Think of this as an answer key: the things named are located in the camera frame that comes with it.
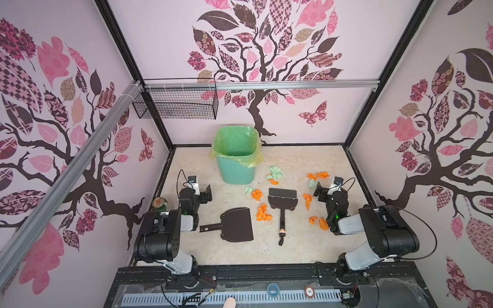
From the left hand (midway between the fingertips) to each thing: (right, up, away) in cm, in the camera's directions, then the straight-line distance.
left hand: (201, 187), depth 94 cm
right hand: (+64, +3, -3) cm, 64 cm away
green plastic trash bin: (+17, +7, +6) cm, 19 cm away
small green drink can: (-16, -6, -11) cm, 20 cm away
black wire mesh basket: (-11, +45, 0) cm, 46 cm away
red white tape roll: (+48, -37, -24) cm, 65 cm away
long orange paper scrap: (+54, -7, 0) cm, 55 cm away
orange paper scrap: (+37, +2, +8) cm, 38 cm away
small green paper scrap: (+24, -2, +4) cm, 24 cm away
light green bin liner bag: (+20, +22, +5) cm, 30 cm away
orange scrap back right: (+67, +5, +11) cm, 68 cm away
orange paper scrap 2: (+28, -4, +2) cm, 29 cm away
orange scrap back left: (+60, +4, +11) cm, 61 cm away
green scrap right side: (+58, +1, +5) cm, 59 cm away
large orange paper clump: (+31, -12, -5) cm, 33 cm away
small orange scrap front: (+54, -14, -7) cm, 56 cm away
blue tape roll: (+34, -36, -23) cm, 55 cm away
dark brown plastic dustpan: (+18, -17, -7) cm, 26 cm away
